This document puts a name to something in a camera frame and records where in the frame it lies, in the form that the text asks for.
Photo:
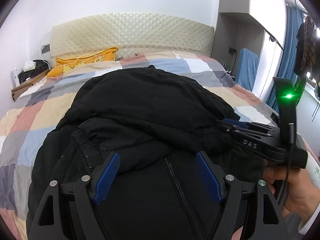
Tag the white bottle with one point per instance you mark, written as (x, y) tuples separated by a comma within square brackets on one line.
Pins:
[(15, 75)]

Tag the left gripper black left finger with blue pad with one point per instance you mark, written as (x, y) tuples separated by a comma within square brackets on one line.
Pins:
[(103, 177)]

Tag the black wall plug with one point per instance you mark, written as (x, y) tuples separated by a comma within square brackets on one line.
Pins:
[(231, 50)]

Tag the white tissue box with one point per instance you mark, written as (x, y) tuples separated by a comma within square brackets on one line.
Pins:
[(29, 65)]

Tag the grey wardrobe cabinet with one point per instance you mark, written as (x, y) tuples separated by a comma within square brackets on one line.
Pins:
[(236, 28)]

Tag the blue folded cloth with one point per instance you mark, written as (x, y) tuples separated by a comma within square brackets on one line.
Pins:
[(247, 69)]

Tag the wooden nightstand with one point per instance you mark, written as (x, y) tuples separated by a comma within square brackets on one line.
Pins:
[(19, 90)]

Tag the blue curtain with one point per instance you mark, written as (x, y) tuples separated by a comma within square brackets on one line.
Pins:
[(290, 65)]

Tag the cream quilted headboard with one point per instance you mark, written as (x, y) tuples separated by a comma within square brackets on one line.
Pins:
[(132, 33)]

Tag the grey wall socket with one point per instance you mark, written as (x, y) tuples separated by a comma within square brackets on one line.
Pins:
[(45, 49)]

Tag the black bag on nightstand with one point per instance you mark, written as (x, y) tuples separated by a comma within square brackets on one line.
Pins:
[(41, 66)]

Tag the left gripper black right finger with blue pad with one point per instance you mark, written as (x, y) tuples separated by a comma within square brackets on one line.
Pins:
[(212, 176)]

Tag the yellow pillow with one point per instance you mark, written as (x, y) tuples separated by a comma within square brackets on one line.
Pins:
[(65, 65)]

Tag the person right hand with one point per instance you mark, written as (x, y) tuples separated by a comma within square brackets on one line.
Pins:
[(303, 196)]

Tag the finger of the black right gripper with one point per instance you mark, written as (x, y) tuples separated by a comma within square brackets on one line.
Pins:
[(240, 122), (246, 131)]

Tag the black jacket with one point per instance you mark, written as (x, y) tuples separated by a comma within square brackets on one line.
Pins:
[(157, 122)]

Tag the plaid patchwork quilt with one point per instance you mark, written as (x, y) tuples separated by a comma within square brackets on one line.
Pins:
[(38, 111)]

